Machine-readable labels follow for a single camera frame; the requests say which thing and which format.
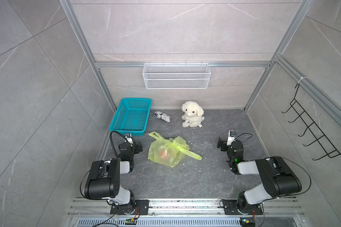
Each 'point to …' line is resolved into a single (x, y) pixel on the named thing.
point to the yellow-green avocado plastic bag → (168, 152)
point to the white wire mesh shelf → (174, 76)
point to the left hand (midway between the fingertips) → (132, 139)
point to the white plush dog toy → (193, 114)
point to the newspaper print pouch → (163, 116)
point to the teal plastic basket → (131, 116)
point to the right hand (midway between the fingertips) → (227, 137)
